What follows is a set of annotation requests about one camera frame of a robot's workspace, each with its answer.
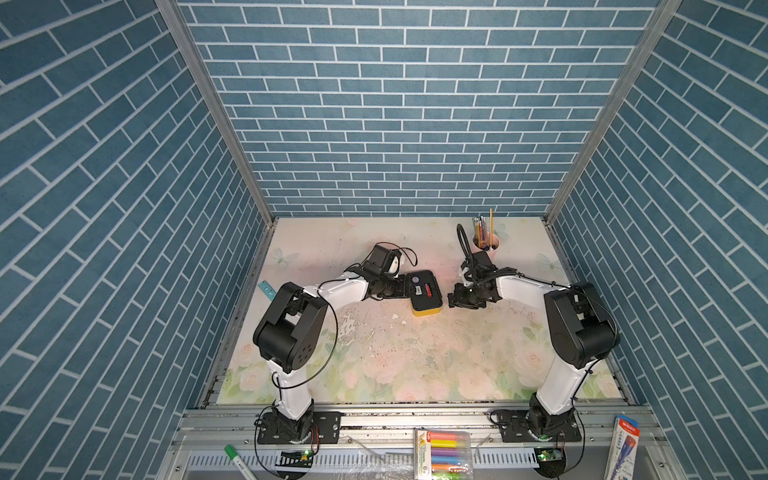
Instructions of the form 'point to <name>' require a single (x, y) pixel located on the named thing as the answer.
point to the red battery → (428, 290)
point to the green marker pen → (230, 450)
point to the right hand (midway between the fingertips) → (456, 302)
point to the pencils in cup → (480, 222)
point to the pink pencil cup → (485, 242)
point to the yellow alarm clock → (425, 293)
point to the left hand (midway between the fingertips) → (417, 292)
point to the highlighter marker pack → (442, 455)
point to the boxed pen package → (620, 464)
